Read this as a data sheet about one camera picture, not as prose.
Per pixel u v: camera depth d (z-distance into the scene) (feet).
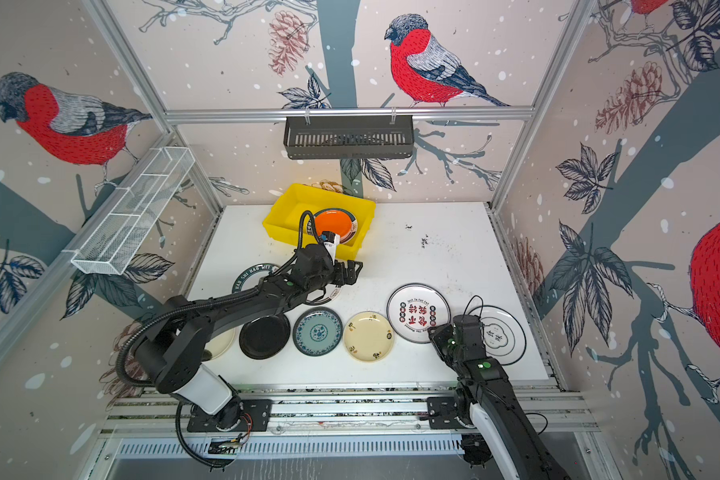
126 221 2.50
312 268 2.22
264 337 2.79
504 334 2.85
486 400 1.81
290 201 3.78
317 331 2.88
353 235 3.53
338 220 3.71
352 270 2.60
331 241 2.57
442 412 2.40
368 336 2.82
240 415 2.30
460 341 2.16
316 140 3.51
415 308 3.03
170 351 1.46
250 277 3.29
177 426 2.29
